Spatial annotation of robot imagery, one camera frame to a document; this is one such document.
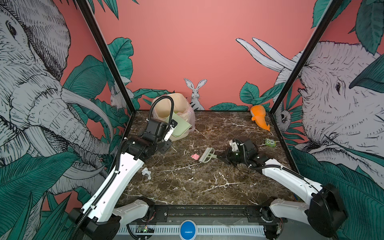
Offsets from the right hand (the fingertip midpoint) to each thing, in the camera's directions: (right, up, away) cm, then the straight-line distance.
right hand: (214, 155), depth 78 cm
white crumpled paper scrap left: (-40, -11, +10) cm, 43 cm away
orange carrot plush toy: (+39, +24, +36) cm, 58 cm away
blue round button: (-14, -33, -9) cm, 37 cm away
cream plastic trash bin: (-19, +29, +20) cm, 40 cm away
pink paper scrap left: (-10, -4, +16) cm, 20 cm away
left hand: (-26, +11, -7) cm, 29 cm away
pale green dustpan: (-17, +15, +1) cm, 23 cm away
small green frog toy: (+42, +4, +23) cm, 48 cm away
